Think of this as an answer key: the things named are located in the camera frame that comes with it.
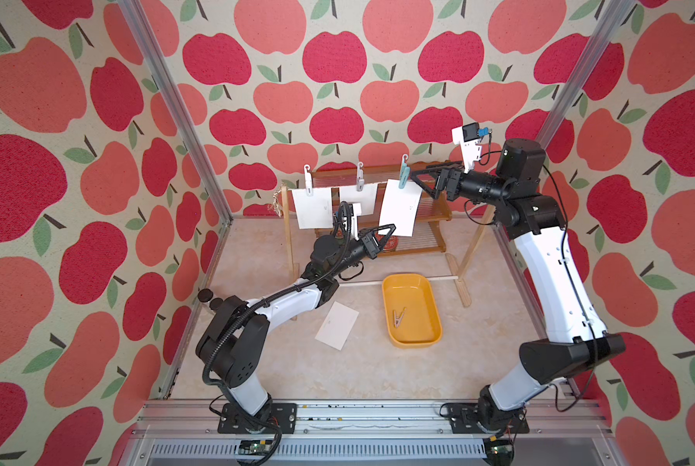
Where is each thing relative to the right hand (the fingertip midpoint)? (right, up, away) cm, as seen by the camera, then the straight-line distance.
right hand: (422, 177), depth 63 cm
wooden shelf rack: (+17, -12, +54) cm, 58 cm away
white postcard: (-20, -41, +30) cm, 55 cm away
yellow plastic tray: (+5, -38, +33) cm, 50 cm away
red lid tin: (0, -15, +45) cm, 47 cm away
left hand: (-4, -13, +7) cm, 15 cm away
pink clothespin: (-1, -39, +28) cm, 48 cm away
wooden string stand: (+23, -25, +38) cm, 51 cm away
